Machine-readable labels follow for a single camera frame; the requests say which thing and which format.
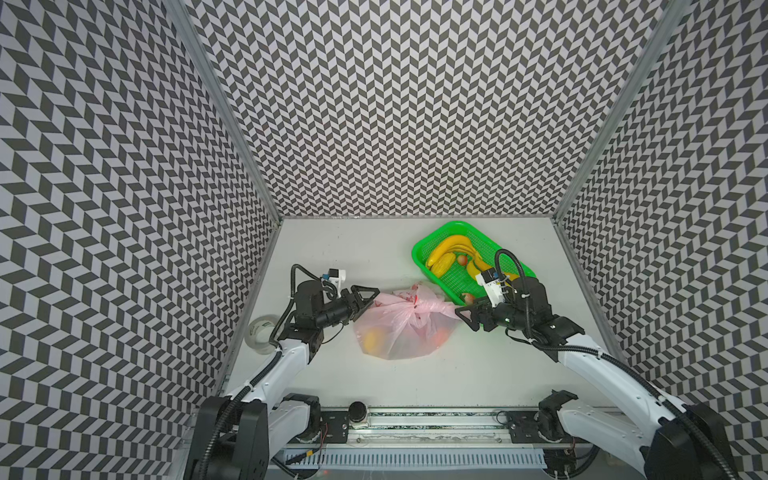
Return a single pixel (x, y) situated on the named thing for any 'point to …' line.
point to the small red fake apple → (463, 260)
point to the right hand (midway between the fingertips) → (466, 315)
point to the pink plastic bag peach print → (406, 323)
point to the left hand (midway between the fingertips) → (377, 296)
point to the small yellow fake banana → (472, 267)
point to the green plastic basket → (456, 257)
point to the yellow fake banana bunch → (442, 259)
